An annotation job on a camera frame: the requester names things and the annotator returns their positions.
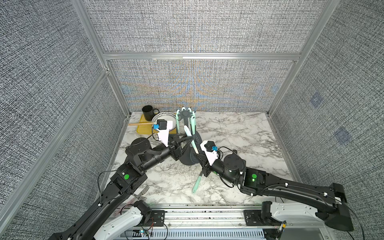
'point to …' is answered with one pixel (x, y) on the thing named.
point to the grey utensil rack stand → (190, 155)
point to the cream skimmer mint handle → (196, 184)
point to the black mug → (148, 112)
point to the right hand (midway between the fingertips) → (195, 150)
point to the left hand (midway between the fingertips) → (192, 136)
